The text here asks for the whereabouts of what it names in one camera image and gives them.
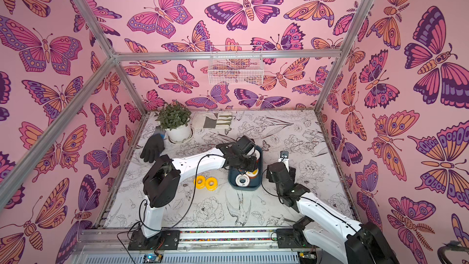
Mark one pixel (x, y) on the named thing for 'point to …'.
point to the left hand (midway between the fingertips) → (259, 167)
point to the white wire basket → (236, 65)
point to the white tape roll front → (242, 180)
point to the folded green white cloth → (212, 120)
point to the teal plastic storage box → (255, 182)
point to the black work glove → (154, 145)
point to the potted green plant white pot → (174, 119)
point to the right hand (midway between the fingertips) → (275, 166)
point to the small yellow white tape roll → (252, 173)
